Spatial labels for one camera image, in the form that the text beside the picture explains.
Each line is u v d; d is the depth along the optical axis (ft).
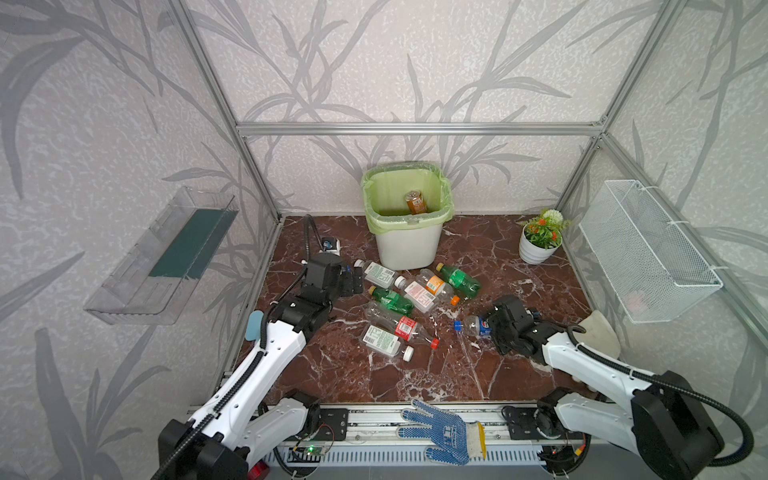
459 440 2.32
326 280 1.85
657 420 1.32
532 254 3.31
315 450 2.32
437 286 3.08
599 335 2.91
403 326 2.78
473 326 2.93
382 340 2.77
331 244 2.19
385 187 3.24
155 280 2.15
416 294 3.06
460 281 3.17
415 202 3.25
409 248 3.31
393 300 3.07
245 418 1.38
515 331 2.16
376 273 3.25
